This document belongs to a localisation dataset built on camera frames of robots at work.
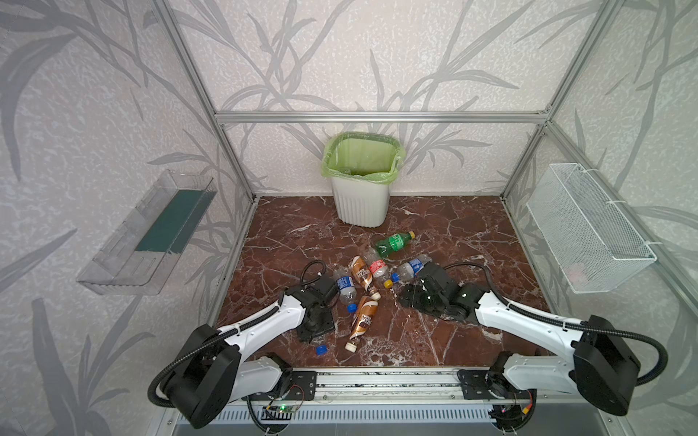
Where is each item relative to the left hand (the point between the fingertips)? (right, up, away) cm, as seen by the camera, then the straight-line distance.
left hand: (328, 322), depth 84 cm
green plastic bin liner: (+12, +57, +22) cm, 62 cm away
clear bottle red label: (+16, +16, +7) cm, 24 cm away
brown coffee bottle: (+11, +13, +7) cm, 18 cm away
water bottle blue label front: (-2, -6, -5) cm, 8 cm away
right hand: (+24, +10, 0) cm, 26 cm away
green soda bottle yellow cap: (+19, +23, +15) cm, 33 cm away
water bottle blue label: (+6, +9, +4) cm, 11 cm away
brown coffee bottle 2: (+11, +3, -3) cm, 12 cm away
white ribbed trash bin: (+10, +38, +12) cm, 41 cm away
